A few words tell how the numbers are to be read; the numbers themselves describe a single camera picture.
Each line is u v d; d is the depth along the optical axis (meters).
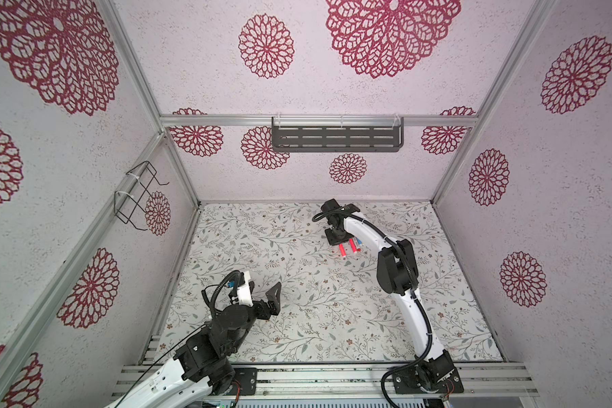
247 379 0.74
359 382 0.75
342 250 1.03
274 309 0.65
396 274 0.64
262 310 0.63
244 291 0.62
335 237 0.93
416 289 0.66
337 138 1.00
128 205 0.75
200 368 0.51
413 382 0.73
